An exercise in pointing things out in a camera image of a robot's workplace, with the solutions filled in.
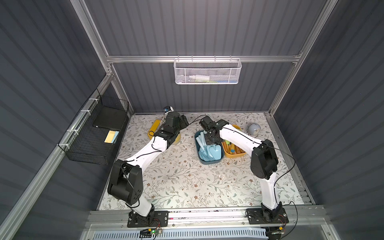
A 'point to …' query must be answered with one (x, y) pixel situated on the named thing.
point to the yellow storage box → (231, 155)
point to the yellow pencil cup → (177, 139)
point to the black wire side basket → (90, 137)
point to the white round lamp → (254, 129)
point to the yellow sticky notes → (111, 136)
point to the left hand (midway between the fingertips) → (183, 118)
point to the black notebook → (110, 118)
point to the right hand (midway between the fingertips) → (211, 141)
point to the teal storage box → (206, 162)
